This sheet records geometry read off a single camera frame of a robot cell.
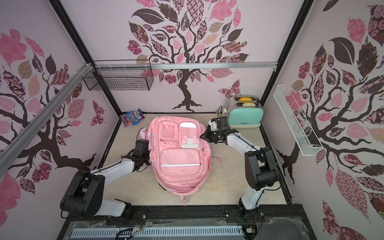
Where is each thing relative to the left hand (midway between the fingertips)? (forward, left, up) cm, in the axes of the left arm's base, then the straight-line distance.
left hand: (161, 155), depth 91 cm
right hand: (+7, -25, +9) cm, 27 cm away
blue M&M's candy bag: (+34, +27, -1) cm, 43 cm away
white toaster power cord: (+37, -45, +2) cm, 59 cm away
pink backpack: (-4, -13, +10) cm, 17 cm away
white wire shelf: (-1, -77, +22) cm, 80 cm away
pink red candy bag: (+33, +33, -2) cm, 46 cm away
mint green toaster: (+28, -58, +10) cm, 65 cm away
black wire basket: (+61, +37, +20) cm, 74 cm away
